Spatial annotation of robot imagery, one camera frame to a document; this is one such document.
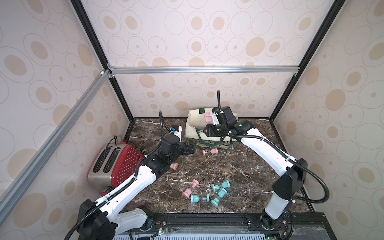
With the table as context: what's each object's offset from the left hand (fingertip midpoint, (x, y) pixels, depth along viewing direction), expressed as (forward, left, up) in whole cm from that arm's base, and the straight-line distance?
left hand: (194, 140), depth 75 cm
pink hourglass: (-3, +12, -22) cm, 25 cm away
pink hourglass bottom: (-19, +3, -22) cm, 29 cm away
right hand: (+9, -10, -1) cm, 13 cm away
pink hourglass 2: (-13, -1, -23) cm, 26 cm away
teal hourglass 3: (-14, -18, -23) cm, 32 cm away
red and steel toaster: (-10, +41, -8) cm, 43 cm away
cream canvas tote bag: (+24, -1, -12) cm, 27 cm away
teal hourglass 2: (-19, -15, -24) cm, 34 cm away
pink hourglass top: (+9, -14, -23) cm, 28 cm away
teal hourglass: (-21, -5, -24) cm, 32 cm away
